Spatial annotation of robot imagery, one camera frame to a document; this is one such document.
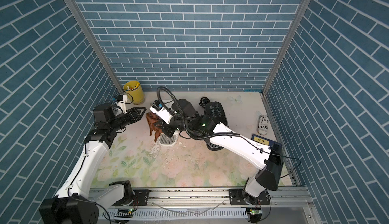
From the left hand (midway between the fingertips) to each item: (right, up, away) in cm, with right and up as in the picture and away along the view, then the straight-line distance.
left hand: (147, 109), depth 75 cm
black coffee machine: (+35, 0, +5) cm, 35 cm away
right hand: (+9, -5, -11) cm, 15 cm away
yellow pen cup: (-22, +14, +33) cm, 42 cm away
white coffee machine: (+5, -20, +16) cm, 26 cm away
